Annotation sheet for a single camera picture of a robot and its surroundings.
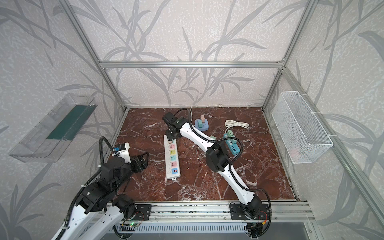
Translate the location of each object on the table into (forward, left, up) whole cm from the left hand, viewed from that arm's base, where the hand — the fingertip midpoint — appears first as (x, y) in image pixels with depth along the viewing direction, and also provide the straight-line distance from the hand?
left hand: (146, 150), depth 72 cm
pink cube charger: (+33, -27, -15) cm, 46 cm away
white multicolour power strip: (+1, -10, -19) cm, 21 cm away
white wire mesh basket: (-1, -69, +14) cm, 71 cm away
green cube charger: (+20, -46, -15) cm, 52 cm away
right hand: (+21, -8, -14) cm, 26 cm away
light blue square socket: (+30, -29, -19) cm, 46 cm away
